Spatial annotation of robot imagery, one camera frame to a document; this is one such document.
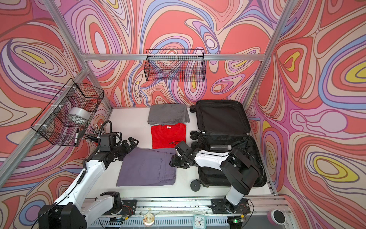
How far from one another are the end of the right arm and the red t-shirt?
0.52ft

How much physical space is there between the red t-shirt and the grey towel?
24 millimetres

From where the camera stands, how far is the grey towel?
110 cm

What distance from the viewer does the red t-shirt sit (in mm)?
981

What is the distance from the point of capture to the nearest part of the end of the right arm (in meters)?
0.65

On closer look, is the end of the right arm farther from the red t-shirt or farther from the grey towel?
the grey towel
